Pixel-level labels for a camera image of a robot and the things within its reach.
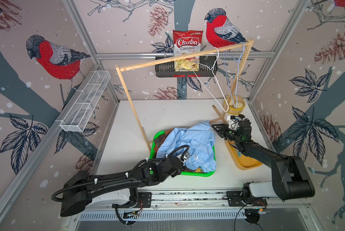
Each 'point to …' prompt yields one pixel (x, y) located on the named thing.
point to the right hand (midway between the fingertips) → (212, 125)
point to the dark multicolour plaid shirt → (159, 140)
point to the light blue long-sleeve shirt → (199, 138)
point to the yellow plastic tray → (244, 162)
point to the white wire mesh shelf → (80, 112)
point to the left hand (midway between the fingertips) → (181, 157)
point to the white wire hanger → (217, 79)
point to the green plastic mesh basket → (186, 174)
